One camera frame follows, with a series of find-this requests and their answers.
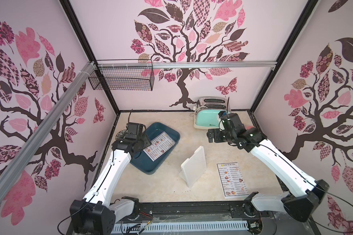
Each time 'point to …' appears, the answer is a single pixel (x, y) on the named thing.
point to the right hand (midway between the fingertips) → (216, 131)
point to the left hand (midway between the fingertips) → (145, 144)
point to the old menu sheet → (233, 182)
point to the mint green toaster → (206, 114)
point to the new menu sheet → (159, 146)
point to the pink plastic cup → (249, 126)
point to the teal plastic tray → (175, 136)
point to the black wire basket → (124, 75)
